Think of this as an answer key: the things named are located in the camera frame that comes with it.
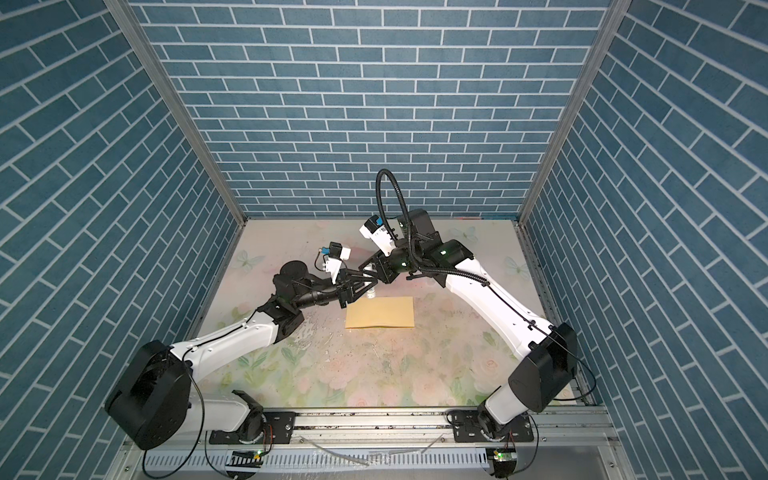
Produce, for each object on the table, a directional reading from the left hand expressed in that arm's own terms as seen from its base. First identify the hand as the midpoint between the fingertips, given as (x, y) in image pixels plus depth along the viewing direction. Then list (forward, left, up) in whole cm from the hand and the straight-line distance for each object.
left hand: (373, 282), depth 73 cm
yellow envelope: (+4, -1, -24) cm, 25 cm away
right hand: (+3, +3, +3) cm, 6 cm away
